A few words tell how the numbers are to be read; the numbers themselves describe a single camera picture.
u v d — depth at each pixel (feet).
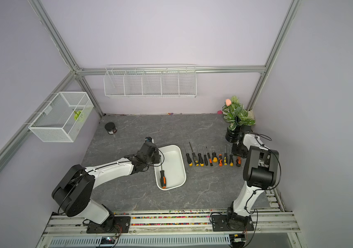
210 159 3.14
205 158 3.16
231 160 3.09
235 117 2.64
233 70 5.93
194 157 3.11
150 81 3.28
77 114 2.65
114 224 2.26
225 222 2.40
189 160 3.08
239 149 2.74
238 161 3.06
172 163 3.03
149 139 2.69
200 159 3.14
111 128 3.57
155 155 2.41
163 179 2.79
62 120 2.64
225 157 3.14
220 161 3.07
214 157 3.11
